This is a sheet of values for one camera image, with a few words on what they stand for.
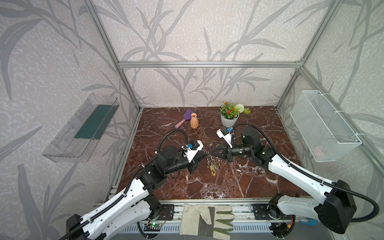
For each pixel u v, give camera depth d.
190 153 0.57
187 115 1.15
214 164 0.69
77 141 0.63
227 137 0.63
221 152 0.64
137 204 0.60
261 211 0.74
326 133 0.64
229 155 0.61
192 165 0.57
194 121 1.02
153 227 0.72
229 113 0.98
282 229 0.71
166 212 0.73
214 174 0.73
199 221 0.71
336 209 0.38
